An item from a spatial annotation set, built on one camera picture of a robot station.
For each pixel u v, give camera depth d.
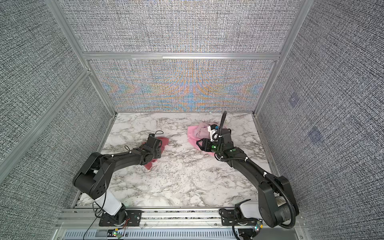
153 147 0.75
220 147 0.66
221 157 0.63
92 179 0.46
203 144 0.76
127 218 0.73
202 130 1.00
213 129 0.76
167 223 0.73
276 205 0.41
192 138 1.03
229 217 0.73
